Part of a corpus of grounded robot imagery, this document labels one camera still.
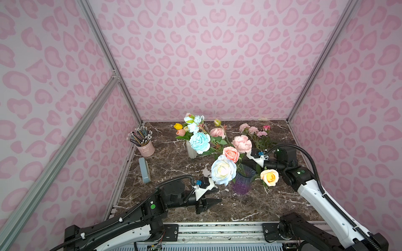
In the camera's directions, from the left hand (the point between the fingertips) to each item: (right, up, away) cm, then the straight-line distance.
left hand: (219, 196), depth 61 cm
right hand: (+12, +12, +11) cm, 20 cm away
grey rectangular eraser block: (-40, +3, +29) cm, 50 cm away
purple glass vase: (+15, -3, +25) cm, 29 cm away
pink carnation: (+33, +19, +43) cm, 57 cm away
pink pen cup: (-41, +14, +34) cm, 55 cm away
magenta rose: (+37, +28, +49) cm, 67 cm away
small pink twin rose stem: (+22, +28, +48) cm, 60 cm away
